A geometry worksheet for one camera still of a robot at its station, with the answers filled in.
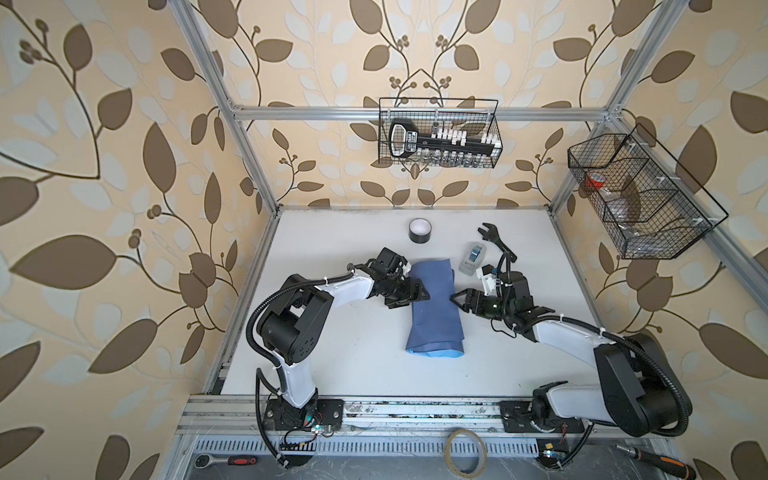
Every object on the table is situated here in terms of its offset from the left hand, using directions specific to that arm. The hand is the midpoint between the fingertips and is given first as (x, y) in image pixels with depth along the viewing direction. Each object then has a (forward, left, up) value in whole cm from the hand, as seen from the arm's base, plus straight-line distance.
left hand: (424, 298), depth 89 cm
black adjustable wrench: (+31, -27, -6) cm, 41 cm away
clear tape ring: (-38, -5, -6) cm, 38 cm away
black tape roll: (+33, +1, -7) cm, 33 cm away
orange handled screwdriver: (-38, -54, -4) cm, 66 cm away
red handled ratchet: (-41, +52, -5) cm, 66 cm away
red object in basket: (+29, -50, +23) cm, 62 cm away
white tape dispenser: (+17, -18, -3) cm, 25 cm away
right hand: (-1, -10, 0) cm, 10 cm away
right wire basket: (+11, -54, +29) cm, 63 cm away
